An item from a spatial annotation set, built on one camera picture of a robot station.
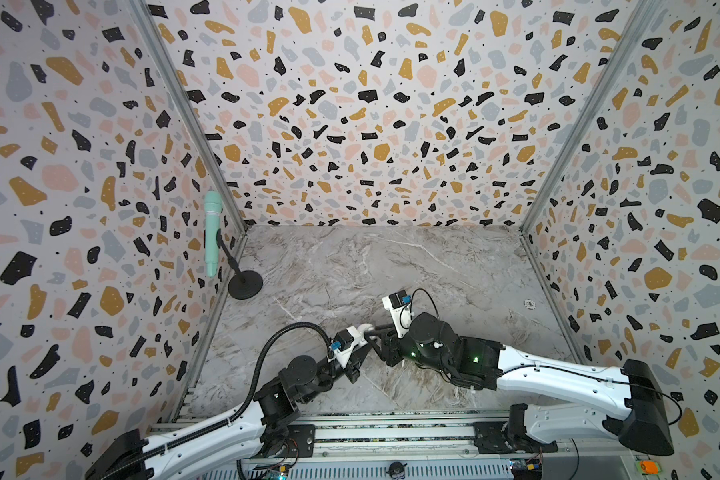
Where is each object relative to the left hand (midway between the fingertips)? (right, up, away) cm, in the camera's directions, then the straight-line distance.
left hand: (375, 334), depth 70 cm
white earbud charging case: (-2, +2, -1) cm, 3 cm away
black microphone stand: (-46, +8, +33) cm, 57 cm away
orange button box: (+63, -31, 0) cm, 70 cm away
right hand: (-2, +1, -3) cm, 4 cm away
